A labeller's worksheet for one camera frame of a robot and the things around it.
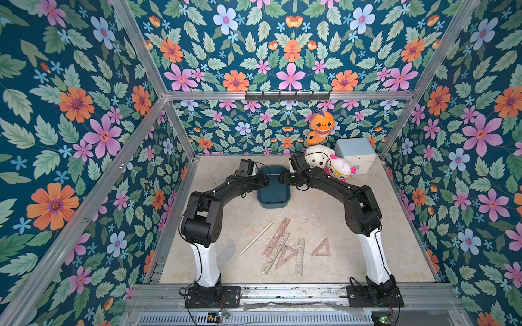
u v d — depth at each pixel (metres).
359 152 1.01
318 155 0.94
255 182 0.90
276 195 0.96
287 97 0.93
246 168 0.80
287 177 0.91
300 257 0.84
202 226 0.51
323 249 0.86
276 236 0.89
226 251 0.84
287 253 0.84
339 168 0.93
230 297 0.73
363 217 0.58
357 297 0.73
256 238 0.88
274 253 0.84
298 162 0.80
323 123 0.96
